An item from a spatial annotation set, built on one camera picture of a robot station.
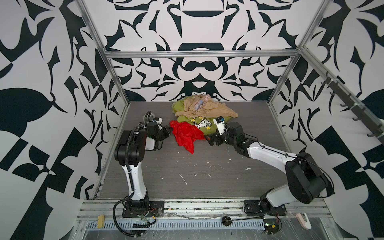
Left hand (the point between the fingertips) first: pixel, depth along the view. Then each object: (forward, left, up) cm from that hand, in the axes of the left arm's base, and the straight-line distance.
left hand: (173, 125), depth 101 cm
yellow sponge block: (-52, +31, -3) cm, 61 cm away
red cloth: (-6, -9, -2) cm, 11 cm away
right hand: (-13, -23, +10) cm, 28 cm away
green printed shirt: (0, -21, +1) cm, 21 cm away
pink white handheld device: (-55, -62, -2) cm, 83 cm away
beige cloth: (+16, -19, +1) cm, 25 cm away
